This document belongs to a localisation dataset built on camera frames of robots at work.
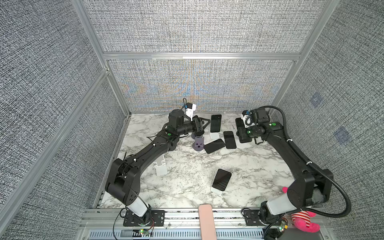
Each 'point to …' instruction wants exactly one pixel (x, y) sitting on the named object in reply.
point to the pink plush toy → (302, 220)
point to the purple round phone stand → (198, 145)
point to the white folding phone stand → (161, 168)
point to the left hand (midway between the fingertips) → (208, 122)
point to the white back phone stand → (214, 135)
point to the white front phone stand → (214, 190)
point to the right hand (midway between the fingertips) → (241, 130)
